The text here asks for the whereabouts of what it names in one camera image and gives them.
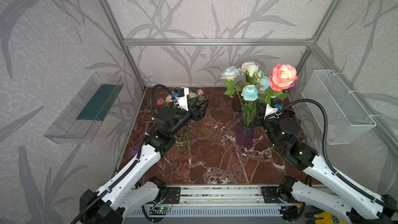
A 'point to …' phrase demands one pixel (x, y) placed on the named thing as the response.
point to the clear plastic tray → (80, 121)
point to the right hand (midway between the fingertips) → (259, 98)
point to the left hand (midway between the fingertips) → (205, 95)
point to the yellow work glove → (327, 219)
